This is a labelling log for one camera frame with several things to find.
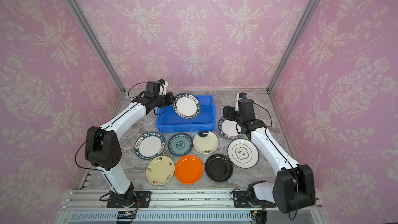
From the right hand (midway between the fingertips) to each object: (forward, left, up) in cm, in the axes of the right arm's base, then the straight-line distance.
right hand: (231, 109), depth 85 cm
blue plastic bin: (+8, +40, -21) cm, 46 cm away
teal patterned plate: (-10, +30, -19) cm, 37 cm away
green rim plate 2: (-10, +48, -19) cm, 53 cm away
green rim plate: (+8, +25, -6) cm, 27 cm away
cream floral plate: (-25, +40, -19) cm, 51 cm away
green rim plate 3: (-1, -1, -20) cm, 20 cm away
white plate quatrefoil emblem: (-17, -7, -20) cm, 27 cm away
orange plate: (-25, +24, -19) cm, 40 cm away
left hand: (+9, +31, +1) cm, 32 cm away
